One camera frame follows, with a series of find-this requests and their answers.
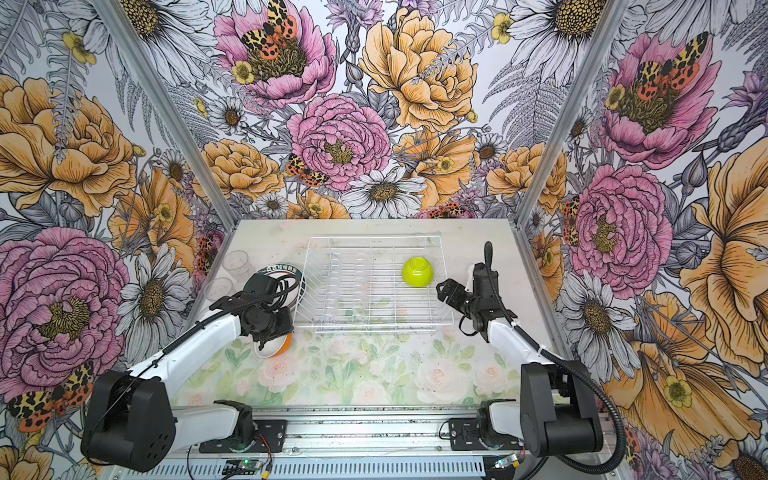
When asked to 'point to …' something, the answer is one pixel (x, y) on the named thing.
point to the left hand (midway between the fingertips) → (286, 337)
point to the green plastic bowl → (417, 272)
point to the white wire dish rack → (357, 285)
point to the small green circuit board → (249, 464)
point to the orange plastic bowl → (285, 345)
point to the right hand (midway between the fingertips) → (446, 299)
